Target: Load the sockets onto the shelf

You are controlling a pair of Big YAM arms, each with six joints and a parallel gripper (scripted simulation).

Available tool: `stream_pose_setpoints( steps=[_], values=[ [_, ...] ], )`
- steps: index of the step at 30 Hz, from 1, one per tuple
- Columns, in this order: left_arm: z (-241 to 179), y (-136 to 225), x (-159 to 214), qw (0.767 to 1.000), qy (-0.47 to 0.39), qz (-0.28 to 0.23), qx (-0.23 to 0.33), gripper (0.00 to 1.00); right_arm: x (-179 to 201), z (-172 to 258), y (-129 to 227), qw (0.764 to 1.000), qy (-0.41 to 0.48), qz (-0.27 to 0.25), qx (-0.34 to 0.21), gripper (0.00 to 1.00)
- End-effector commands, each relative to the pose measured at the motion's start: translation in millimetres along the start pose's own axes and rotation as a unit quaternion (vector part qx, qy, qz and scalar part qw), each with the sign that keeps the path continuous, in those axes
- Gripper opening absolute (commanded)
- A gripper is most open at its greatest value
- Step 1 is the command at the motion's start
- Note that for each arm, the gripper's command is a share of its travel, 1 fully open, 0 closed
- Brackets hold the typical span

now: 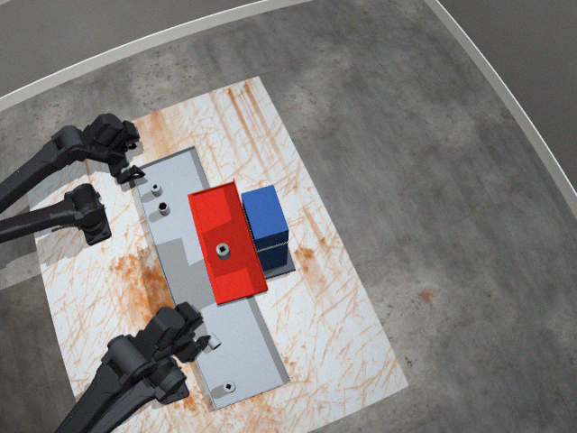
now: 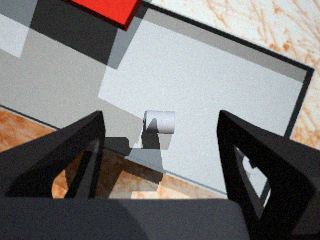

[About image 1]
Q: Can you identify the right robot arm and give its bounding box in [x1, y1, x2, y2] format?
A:
[54, 302, 201, 433]

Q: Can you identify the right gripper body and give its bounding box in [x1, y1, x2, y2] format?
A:
[166, 328, 200, 364]

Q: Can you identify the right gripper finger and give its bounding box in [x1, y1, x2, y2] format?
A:
[196, 336, 211, 352]

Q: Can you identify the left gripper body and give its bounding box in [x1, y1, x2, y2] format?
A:
[100, 145, 130, 184]

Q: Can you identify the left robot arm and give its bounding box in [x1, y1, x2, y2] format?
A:
[0, 113, 141, 245]

